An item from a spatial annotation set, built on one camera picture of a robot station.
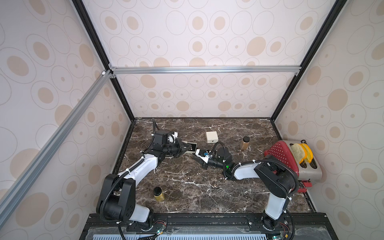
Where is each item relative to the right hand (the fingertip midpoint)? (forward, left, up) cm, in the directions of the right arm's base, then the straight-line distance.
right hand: (192, 158), depth 84 cm
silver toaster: (-7, -57, +4) cm, 58 cm away
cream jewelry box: (+24, -12, -10) cm, 29 cm away
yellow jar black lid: (-20, +16, -3) cm, 25 cm away
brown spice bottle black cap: (+15, -32, -5) cm, 36 cm away
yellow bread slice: (+1, -60, +7) cm, 60 cm away
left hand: (+3, -1, +8) cm, 9 cm away
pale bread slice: (+3, -56, +6) cm, 57 cm away
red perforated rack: (+5, -49, +2) cm, 50 cm away
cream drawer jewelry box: (+4, 0, +3) cm, 5 cm away
